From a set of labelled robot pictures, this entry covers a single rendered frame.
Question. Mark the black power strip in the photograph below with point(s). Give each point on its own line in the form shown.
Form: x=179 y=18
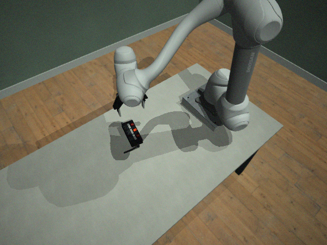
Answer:
x=132 y=134

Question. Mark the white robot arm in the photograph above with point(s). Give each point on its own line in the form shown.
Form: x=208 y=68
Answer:
x=254 y=22

